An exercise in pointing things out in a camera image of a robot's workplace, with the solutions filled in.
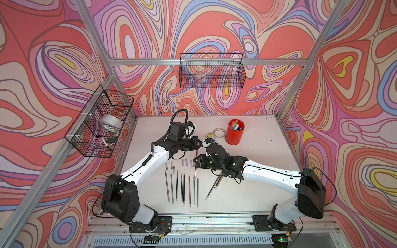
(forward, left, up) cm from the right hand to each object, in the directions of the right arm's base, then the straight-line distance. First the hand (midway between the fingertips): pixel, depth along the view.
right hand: (194, 164), depth 77 cm
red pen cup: (+26, -26, -7) cm, 38 cm away
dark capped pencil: (-7, +6, -16) cm, 18 cm away
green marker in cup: (+30, -27, -3) cm, 41 cm away
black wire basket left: (+17, +51, +11) cm, 54 cm away
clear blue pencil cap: (+7, +18, -15) cm, 25 cm away
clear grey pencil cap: (+8, +15, -15) cm, 23 cm away
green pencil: (-6, +13, -16) cm, 22 cm away
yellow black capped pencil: (-4, -13, -16) cm, 21 cm away
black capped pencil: (-11, -7, -16) cm, 20 cm away
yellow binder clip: (+30, -11, -15) cm, 35 cm away
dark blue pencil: (-5, +11, -17) cm, 20 cm away
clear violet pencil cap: (+10, +6, -16) cm, 20 cm away
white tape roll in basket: (+16, +39, +17) cm, 46 cm away
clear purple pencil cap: (+11, +8, -16) cm, 21 cm away
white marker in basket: (+6, +41, +10) cm, 43 cm away
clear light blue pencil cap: (+6, +13, -16) cm, 22 cm away
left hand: (+9, -6, +4) cm, 12 cm away
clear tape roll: (+33, -18, -16) cm, 41 cm away
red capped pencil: (-8, +4, -16) cm, 19 cm away
